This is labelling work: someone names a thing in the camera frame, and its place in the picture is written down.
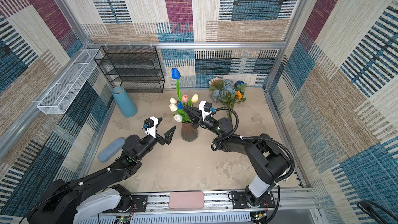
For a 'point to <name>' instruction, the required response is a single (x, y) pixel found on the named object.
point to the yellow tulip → (195, 98)
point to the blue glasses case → (113, 148)
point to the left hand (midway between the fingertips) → (168, 123)
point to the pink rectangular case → (186, 200)
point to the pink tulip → (185, 98)
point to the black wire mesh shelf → (137, 68)
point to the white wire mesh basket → (62, 95)
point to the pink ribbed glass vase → (189, 133)
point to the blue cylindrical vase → (127, 107)
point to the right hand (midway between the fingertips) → (186, 107)
